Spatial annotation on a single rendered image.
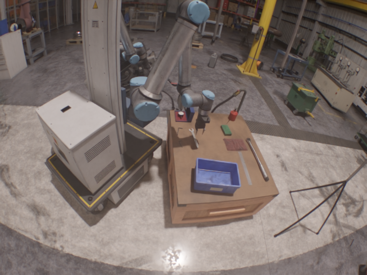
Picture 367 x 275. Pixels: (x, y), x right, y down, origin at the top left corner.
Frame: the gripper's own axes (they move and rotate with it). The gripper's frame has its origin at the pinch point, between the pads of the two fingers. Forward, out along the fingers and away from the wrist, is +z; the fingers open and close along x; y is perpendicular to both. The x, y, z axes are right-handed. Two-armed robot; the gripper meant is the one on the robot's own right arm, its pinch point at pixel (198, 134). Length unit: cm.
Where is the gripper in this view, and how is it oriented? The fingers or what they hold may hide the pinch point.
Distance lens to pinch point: 138.1
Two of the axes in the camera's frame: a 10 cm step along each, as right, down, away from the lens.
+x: -9.6, 0.6, -2.7
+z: -1.5, 7.1, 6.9
